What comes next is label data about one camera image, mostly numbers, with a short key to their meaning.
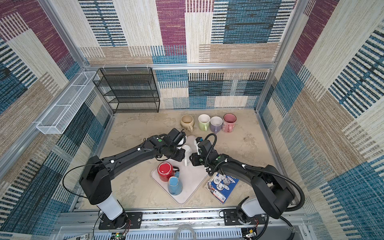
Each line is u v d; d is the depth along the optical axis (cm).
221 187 81
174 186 77
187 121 107
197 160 77
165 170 81
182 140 69
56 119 71
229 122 99
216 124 108
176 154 72
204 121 102
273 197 43
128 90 110
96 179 44
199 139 79
